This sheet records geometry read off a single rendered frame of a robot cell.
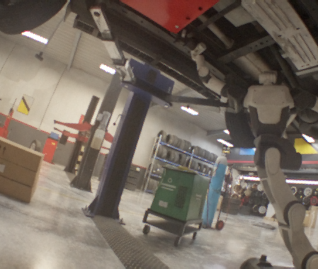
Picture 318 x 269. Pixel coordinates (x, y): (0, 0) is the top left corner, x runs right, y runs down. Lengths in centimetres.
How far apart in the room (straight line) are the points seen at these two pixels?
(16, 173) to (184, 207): 159
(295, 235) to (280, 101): 74
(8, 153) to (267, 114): 201
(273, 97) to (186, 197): 123
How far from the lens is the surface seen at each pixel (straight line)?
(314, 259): 132
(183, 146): 1069
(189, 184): 198
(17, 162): 198
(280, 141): 120
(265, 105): 120
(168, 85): 256
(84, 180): 413
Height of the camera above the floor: 54
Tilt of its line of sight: 14 degrees up
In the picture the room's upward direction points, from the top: 16 degrees clockwise
